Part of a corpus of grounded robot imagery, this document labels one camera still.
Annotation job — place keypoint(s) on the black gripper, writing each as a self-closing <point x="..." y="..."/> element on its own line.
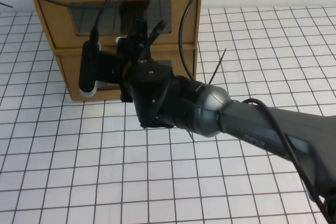
<point x="143" y="80"/>

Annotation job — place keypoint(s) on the brown cardboard shoebox drawer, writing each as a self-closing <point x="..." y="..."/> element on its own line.
<point x="70" y="27"/>

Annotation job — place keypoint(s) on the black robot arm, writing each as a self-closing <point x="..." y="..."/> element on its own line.
<point x="278" y="92"/>

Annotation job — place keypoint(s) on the lower brown cardboard shoebox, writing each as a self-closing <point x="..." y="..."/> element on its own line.
<point x="68" y="61"/>

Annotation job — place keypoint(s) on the white grid tablecloth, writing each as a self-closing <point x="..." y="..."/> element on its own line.
<point x="90" y="162"/>

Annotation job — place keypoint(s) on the black zip tie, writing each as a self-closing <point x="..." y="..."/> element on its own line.
<point x="217" y="67"/>

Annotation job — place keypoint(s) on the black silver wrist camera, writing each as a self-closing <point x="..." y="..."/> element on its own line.
<point x="97" y="66"/>

